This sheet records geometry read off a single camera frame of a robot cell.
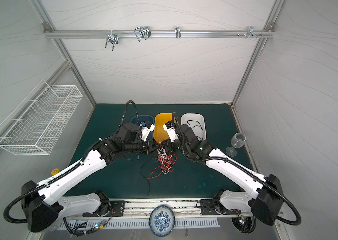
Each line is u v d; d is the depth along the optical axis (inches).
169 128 25.2
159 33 30.7
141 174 33.8
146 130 25.9
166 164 33.9
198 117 41.9
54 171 26.6
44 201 15.3
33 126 26.5
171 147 25.5
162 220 27.6
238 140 33.3
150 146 24.5
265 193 15.8
